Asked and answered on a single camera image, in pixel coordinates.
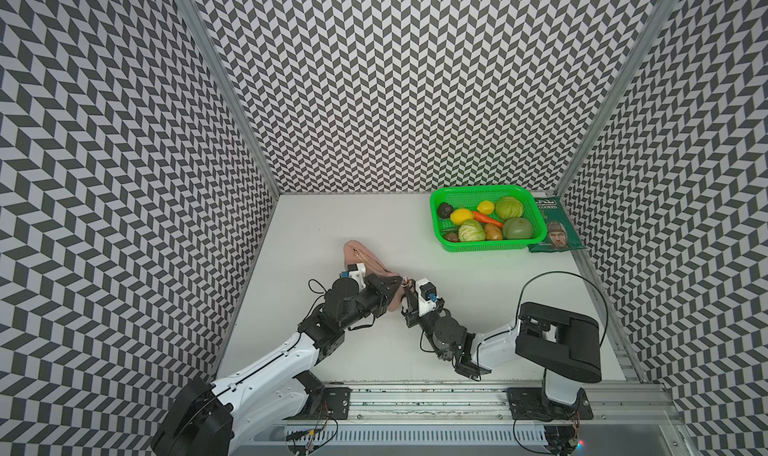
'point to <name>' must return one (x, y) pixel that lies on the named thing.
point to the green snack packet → (560, 233)
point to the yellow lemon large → (460, 215)
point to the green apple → (517, 229)
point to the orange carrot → (487, 219)
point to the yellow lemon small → (486, 207)
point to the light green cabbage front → (471, 230)
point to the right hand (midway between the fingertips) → (408, 287)
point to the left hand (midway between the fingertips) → (403, 280)
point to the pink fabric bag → (355, 253)
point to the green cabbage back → (508, 207)
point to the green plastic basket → (467, 197)
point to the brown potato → (492, 232)
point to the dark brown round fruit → (445, 210)
